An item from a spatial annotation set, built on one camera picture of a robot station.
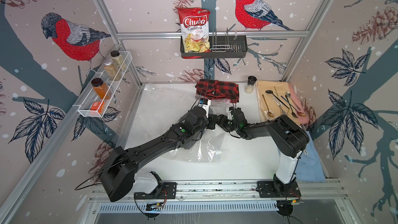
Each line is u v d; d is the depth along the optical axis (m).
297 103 1.07
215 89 1.14
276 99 1.10
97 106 0.67
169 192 0.73
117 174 0.40
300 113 1.01
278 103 1.07
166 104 1.06
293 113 1.03
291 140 0.51
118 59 0.80
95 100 0.71
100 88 0.66
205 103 0.70
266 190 0.73
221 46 0.95
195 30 0.81
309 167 0.79
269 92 1.14
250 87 1.13
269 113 1.03
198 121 0.60
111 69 0.75
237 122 0.78
